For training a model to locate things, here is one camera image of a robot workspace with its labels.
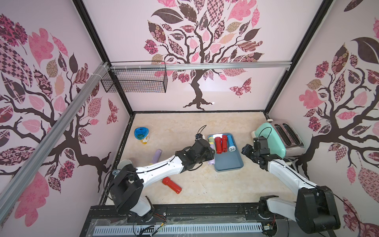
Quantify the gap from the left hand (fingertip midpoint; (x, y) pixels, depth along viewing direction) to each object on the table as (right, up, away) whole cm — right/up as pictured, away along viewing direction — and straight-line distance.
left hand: (212, 155), depth 80 cm
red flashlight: (+6, +6, +18) cm, 20 cm away
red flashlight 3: (-26, -15, +1) cm, 30 cm away
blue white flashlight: (+15, +1, +15) cm, 21 cm away
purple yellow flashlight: (-1, -3, -4) cm, 5 cm away
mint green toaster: (+42, +9, +2) cm, 43 cm away
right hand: (+21, +2, +9) cm, 23 cm away
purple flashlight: (-35, -3, +11) cm, 37 cm away
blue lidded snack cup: (-45, +11, +15) cm, 48 cm away
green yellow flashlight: (+2, +6, +18) cm, 19 cm away
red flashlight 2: (+10, +4, +17) cm, 20 cm away
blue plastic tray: (+12, -4, +16) cm, 21 cm away
